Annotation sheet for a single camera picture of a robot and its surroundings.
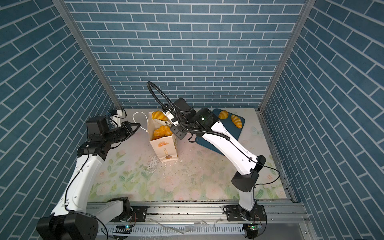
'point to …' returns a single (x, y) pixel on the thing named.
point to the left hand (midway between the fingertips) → (140, 124)
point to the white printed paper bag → (165, 147)
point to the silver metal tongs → (169, 122)
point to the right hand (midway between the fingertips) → (175, 124)
